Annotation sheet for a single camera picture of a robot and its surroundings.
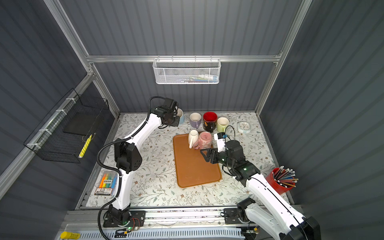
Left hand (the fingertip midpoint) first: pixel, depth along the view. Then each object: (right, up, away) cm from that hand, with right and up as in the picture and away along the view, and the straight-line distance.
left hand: (175, 121), depth 96 cm
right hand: (+19, -17, -20) cm, 32 cm away
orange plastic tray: (+13, -30, 0) cm, 33 cm away
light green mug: (+32, -2, +10) cm, 34 cm away
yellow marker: (-41, -50, -32) cm, 73 cm away
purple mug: (+13, +2, +15) cm, 20 cm away
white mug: (+12, -9, -2) cm, 15 cm away
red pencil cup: (+57, -31, -21) cm, 68 cm away
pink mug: (+19, -13, -4) cm, 23 cm away
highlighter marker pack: (-37, -36, -11) cm, 53 cm away
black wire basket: (-51, -9, -23) cm, 57 cm away
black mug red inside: (+23, 0, +7) cm, 24 cm away
